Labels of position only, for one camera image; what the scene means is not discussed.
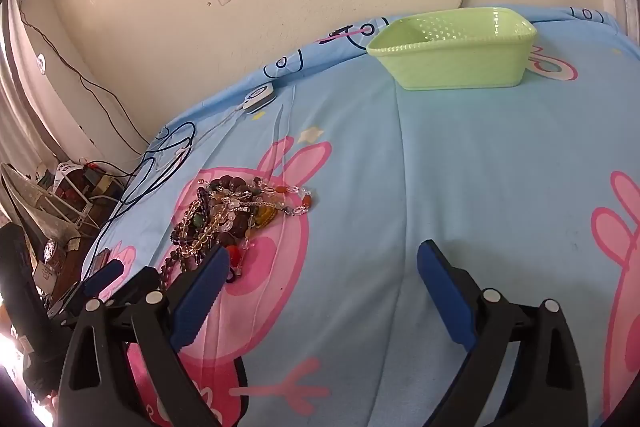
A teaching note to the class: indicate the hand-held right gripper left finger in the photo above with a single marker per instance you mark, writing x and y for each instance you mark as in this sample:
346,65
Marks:
200,299

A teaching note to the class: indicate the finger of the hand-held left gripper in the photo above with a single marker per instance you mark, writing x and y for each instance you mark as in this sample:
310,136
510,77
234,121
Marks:
105,277
137,284

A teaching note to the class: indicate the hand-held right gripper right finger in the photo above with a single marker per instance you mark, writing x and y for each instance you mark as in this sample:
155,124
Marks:
445,289

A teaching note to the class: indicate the pile of beaded jewelry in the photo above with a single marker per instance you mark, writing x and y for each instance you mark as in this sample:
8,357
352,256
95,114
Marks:
220,212

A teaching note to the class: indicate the green plastic basket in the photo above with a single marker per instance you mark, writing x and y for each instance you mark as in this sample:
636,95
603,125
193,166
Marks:
450,67

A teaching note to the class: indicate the small dark rectangular device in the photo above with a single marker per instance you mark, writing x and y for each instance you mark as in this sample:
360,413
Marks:
101,258

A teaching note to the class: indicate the cartoon printed blue blanket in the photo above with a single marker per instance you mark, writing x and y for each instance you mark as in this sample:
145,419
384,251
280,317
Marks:
400,187

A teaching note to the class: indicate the beige curtain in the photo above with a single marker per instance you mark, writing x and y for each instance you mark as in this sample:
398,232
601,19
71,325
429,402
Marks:
20,107

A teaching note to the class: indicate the small white blue device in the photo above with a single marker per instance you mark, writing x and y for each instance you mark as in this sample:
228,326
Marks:
258,98

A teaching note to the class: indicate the round white wall sticker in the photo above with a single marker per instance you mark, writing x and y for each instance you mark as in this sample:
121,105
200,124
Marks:
41,63

